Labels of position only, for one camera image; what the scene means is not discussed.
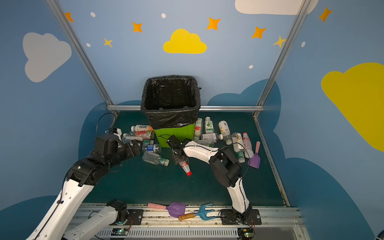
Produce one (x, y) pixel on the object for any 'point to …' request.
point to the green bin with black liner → (170, 104)
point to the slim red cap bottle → (248, 148)
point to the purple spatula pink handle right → (255, 160)
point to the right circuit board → (245, 233)
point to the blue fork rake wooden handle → (201, 212)
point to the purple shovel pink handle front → (175, 209)
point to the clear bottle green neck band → (154, 158)
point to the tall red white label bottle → (198, 129)
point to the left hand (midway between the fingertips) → (136, 145)
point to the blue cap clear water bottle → (151, 148)
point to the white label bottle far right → (225, 130)
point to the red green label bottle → (145, 134)
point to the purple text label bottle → (213, 136)
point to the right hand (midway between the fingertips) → (180, 156)
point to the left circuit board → (119, 231)
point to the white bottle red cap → (185, 166)
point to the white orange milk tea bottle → (141, 128)
